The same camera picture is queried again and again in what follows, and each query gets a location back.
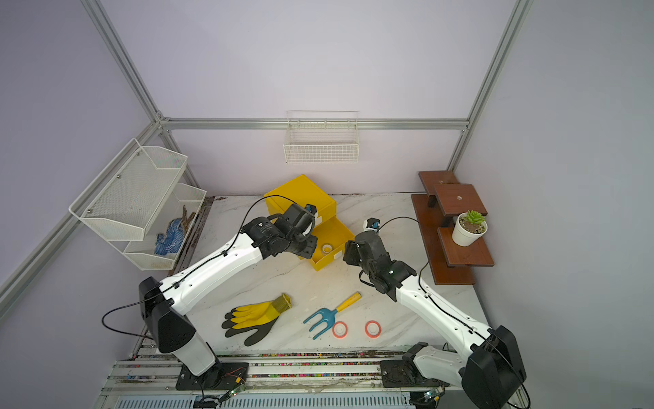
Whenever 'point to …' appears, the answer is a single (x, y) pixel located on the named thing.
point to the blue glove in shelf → (169, 243)
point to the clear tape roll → (327, 248)
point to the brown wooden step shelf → (450, 263)
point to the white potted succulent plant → (470, 227)
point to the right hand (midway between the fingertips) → (355, 249)
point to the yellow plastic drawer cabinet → (301, 190)
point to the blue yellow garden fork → (329, 316)
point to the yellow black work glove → (260, 317)
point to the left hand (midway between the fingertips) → (309, 246)
